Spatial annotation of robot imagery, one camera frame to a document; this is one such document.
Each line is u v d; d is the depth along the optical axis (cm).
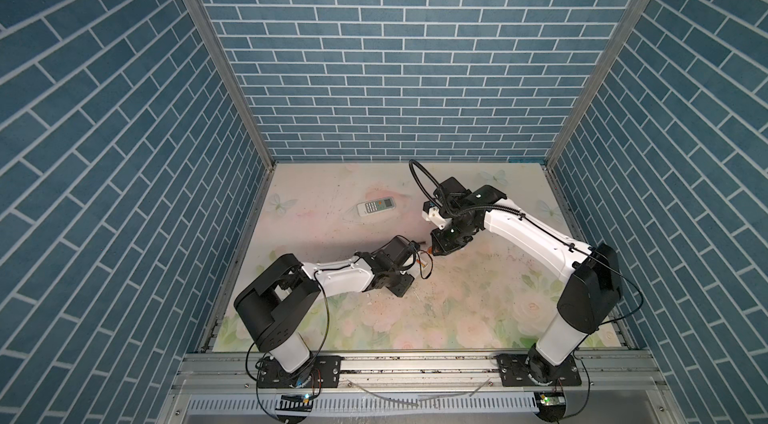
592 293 45
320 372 73
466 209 58
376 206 105
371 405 77
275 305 45
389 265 70
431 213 77
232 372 75
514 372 73
